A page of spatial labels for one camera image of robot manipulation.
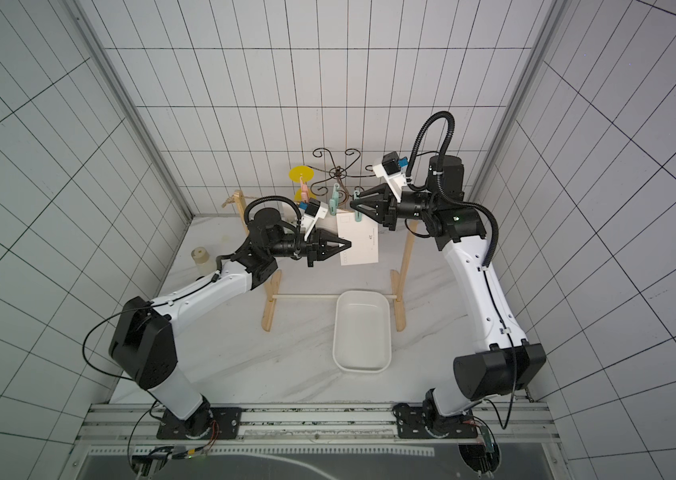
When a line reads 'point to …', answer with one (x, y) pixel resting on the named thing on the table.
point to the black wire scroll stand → (339, 173)
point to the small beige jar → (200, 255)
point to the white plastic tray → (362, 332)
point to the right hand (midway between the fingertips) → (358, 195)
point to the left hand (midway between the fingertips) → (346, 248)
